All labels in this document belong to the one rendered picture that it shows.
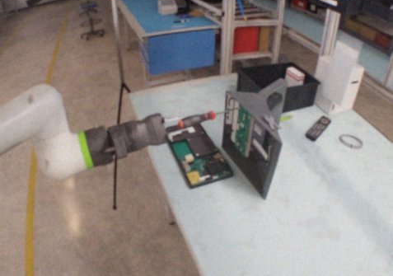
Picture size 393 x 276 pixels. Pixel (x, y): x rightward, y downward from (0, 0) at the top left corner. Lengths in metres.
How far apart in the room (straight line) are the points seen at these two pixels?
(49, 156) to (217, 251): 0.44
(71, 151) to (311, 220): 0.63
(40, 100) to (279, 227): 0.64
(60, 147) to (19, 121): 0.13
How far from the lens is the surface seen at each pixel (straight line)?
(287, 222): 0.74
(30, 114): 0.57
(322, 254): 0.72
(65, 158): 0.63
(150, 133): 0.66
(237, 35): 2.49
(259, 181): 0.80
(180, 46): 2.26
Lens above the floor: 1.60
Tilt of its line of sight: 38 degrees down
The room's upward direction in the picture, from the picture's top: 1 degrees clockwise
